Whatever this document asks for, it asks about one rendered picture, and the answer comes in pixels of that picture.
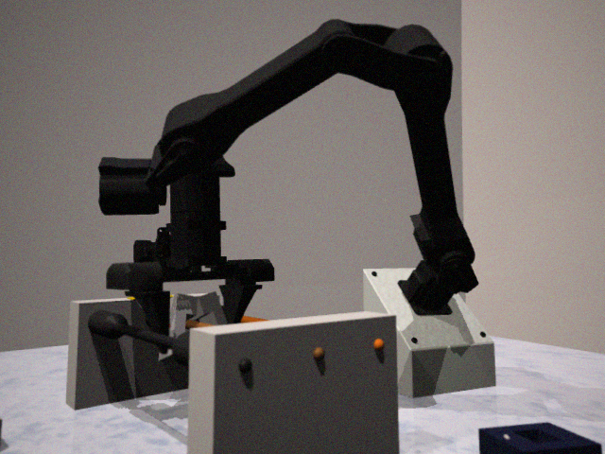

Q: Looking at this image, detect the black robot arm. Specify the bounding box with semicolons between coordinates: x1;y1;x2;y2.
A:
98;19;478;316

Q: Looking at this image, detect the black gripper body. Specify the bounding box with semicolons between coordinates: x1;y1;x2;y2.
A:
106;212;274;292

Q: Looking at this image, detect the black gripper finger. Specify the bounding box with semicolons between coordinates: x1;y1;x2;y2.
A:
125;290;170;355
219;285;262;325

